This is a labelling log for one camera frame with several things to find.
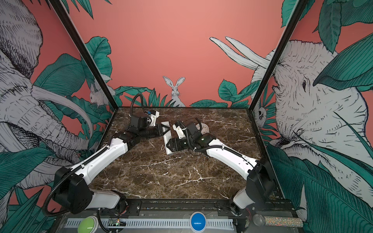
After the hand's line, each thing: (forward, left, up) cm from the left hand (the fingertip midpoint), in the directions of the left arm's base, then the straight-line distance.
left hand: (169, 126), depth 77 cm
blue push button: (-42, -14, -22) cm, 49 cm away
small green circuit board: (-40, +27, -24) cm, 54 cm away
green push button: (-41, +39, -22) cm, 60 cm away
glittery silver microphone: (-42, -43, -19) cm, 63 cm away
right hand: (-8, 0, -4) cm, 9 cm away
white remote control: (-5, +1, -3) cm, 6 cm away
